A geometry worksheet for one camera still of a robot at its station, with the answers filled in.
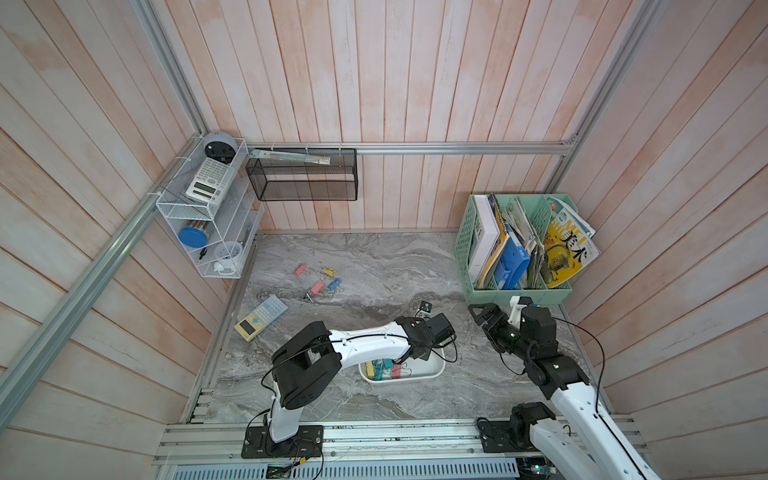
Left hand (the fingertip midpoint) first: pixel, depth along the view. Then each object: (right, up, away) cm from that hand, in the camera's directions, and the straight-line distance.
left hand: (412, 344), depth 86 cm
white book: (+21, +32, -1) cm, 38 cm away
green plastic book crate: (+36, +38, +4) cm, 53 cm away
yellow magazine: (+50, +30, +5) cm, 58 cm away
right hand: (+16, +11, -7) cm, 20 cm away
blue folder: (+30, +24, -1) cm, 39 cm away
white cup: (-52, +27, -4) cm, 59 cm away
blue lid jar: (-58, +31, -10) cm, 67 cm away
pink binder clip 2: (-32, +15, +18) cm, 39 cm away
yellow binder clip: (-28, +21, +21) cm, 41 cm away
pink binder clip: (-39, +21, +21) cm, 49 cm away
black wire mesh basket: (-46, +54, +21) cm, 74 cm away
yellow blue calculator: (-48, +6, +9) cm, 49 cm away
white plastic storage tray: (0, -7, -1) cm, 7 cm away
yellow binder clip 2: (-12, -6, -3) cm, 14 cm away
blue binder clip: (-26, +16, +17) cm, 35 cm away
